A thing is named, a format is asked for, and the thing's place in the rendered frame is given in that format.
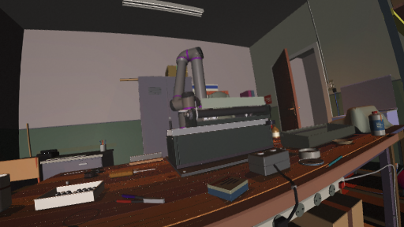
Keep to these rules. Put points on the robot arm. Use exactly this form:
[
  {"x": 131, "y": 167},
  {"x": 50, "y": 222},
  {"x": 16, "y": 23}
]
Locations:
[{"x": 198, "y": 78}]

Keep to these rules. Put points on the black platen knob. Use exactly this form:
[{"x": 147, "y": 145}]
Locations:
[{"x": 191, "y": 116}]

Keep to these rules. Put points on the black platen roller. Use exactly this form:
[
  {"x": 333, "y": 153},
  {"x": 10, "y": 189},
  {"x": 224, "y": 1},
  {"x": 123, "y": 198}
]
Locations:
[{"x": 233, "y": 112}]

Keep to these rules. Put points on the grey-green typewriter carriage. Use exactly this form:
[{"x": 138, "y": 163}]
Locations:
[{"x": 232, "y": 102}]

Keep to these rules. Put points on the grey parts tray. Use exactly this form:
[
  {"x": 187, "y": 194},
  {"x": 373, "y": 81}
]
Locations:
[{"x": 315, "y": 135}]

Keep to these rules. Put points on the small black block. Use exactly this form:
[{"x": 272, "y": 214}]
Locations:
[{"x": 91, "y": 174}]

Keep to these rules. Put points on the white tray of keys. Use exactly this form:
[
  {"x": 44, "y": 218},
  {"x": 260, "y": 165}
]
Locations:
[{"x": 63, "y": 199}]

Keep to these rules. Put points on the orange flat box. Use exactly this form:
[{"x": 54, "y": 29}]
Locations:
[{"x": 221, "y": 93}]

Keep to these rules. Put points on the white and blue book stack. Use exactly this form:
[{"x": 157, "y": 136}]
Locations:
[{"x": 211, "y": 87}]

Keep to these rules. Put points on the grey typewriter body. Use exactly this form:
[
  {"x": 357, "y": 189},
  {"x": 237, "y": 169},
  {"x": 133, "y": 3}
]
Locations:
[{"x": 221, "y": 145}]

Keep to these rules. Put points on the grey metal cabinet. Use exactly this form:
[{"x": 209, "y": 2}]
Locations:
[{"x": 154, "y": 119}]

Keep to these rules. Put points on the magenta box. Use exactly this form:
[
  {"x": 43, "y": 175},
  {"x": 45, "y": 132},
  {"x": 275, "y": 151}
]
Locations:
[{"x": 246, "y": 93}]

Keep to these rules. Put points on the tan cardboard box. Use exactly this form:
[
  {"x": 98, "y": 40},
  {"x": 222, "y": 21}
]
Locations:
[{"x": 170, "y": 71}]

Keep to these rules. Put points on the grey toothed bar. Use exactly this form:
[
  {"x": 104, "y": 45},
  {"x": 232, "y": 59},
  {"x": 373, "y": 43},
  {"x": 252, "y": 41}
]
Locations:
[{"x": 145, "y": 156}]

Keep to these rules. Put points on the wooden strip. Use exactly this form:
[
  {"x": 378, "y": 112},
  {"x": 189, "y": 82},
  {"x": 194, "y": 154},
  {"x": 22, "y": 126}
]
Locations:
[{"x": 146, "y": 161}]

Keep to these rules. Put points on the amber bottle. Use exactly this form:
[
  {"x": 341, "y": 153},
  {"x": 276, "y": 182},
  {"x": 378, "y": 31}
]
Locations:
[{"x": 276, "y": 134}]

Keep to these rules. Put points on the blue and tan box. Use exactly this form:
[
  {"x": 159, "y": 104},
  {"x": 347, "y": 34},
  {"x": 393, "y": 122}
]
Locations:
[{"x": 227, "y": 188}]

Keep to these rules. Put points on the wooden stick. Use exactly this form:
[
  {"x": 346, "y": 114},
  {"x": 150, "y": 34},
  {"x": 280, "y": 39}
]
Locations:
[{"x": 128, "y": 79}]

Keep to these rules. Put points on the grey two-button control box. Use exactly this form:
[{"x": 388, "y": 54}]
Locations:
[{"x": 268, "y": 162}]

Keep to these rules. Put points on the brown door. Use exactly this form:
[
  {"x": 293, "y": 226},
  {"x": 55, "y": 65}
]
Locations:
[{"x": 284, "y": 94}]

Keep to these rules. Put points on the red and grey pen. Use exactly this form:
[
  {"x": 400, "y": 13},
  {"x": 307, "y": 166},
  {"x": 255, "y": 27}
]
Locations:
[{"x": 153, "y": 200}]

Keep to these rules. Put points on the white pencil cup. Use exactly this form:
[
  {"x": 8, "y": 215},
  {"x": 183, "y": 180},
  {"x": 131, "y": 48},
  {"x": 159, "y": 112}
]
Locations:
[{"x": 102, "y": 147}]

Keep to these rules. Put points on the purple pen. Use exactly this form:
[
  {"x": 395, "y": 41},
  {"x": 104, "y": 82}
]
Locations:
[{"x": 131, "y": 196}]

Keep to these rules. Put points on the white ceiling light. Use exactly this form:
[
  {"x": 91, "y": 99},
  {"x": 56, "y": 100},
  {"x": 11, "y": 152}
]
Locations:
[{"x": 164, "y": 7}]

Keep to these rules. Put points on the grey tape roll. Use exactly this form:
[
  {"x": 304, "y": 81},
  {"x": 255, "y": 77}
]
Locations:
[{"x": 309, "y": 153}]

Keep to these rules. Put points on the blue pen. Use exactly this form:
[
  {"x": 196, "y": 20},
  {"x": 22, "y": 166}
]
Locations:
[{"x": 334, "y": 161}]

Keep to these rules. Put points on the white power strip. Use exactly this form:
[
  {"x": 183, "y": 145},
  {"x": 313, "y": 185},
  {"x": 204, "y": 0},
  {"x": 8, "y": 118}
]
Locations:
[{"x": 317, "y": 199}]

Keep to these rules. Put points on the tan small dish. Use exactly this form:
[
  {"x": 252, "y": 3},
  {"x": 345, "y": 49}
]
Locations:
[{"x": 343, "y": 142}]

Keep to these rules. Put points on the grey-green typewriter cover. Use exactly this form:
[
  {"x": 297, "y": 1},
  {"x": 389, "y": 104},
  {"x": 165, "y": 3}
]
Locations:
[{"x": 358, "y": 118}]

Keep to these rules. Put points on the red clamp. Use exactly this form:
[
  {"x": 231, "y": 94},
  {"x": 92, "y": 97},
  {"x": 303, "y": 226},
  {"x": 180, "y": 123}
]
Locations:
[{"x": 345, "y": 186}]

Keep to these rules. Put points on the brown cardboard box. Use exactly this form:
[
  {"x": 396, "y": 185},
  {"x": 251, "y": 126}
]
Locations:
[{"x": 334, "y": 211}]

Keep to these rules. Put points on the purple board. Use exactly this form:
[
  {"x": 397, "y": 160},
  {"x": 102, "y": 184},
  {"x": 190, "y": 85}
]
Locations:
[{"x": 366, "y": 93}]

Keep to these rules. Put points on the blue and white can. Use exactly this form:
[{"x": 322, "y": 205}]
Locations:
[{"x": 377, "y": 124}]

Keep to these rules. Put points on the tan wooden box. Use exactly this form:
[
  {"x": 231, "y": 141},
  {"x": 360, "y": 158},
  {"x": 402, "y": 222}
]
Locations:
[{"x": 19, "y": 168}]

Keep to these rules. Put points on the dark cylinder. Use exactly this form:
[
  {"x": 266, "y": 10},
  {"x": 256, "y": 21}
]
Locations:
[{"x": 4, "y": 192}]

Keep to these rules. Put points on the grey typewriter base plate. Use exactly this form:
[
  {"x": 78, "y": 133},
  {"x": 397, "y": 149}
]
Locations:
[{"x": 208, "y": 168}]

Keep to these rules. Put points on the red wall sign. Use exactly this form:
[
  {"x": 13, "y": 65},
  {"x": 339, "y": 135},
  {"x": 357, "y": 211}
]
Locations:
[{"x": 268, "y": 99}]

